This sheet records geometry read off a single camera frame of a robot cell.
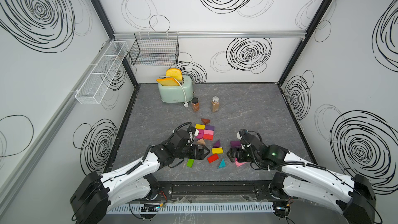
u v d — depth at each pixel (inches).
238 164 31.8
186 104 41.1
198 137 35.2
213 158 33.2
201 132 36.9
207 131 36.9
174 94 39.0
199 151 26.8
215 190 29.8
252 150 22.9
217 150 34.3
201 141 35.0
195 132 29.0
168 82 37.9
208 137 36.3
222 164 31.5
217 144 35.0
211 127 37.9
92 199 15.5
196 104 39.0
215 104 38.8
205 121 38.1
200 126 38.0
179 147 24.2
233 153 27.3
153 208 27.4
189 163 32.5
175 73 38.8
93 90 28.1
